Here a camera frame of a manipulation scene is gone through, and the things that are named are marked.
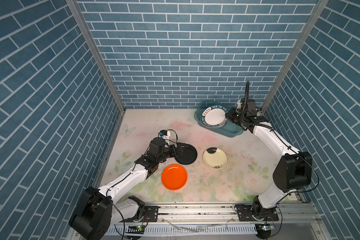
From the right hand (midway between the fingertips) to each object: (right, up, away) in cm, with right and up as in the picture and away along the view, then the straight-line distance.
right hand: (224, 111), depth 88 cm
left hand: (-26, -20, -6) cm, 33 cm away
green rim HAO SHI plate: (-5, -3, +5) cm, 8 cm away
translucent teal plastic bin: (+10, -11, +20) cm, 25 cm away
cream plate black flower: (-4, -29, +6) cm, 30 cm away
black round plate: (-21, -28, +6) cm, 36 cm away
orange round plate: (-30, -39, -2) cm, 49 cm away
